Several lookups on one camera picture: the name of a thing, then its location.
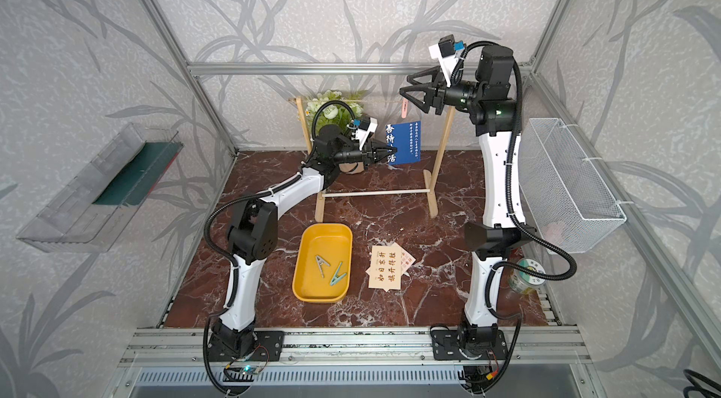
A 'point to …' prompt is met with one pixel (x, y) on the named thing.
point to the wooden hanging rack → (430, 181)
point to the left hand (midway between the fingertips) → (393, 152)
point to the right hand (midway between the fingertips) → (406, 86)
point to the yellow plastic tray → (333, 242)
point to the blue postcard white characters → (406, 138)
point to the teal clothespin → (335, 278)
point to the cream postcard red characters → (385, 270)
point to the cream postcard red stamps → (406, 260)
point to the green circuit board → (239, 375)
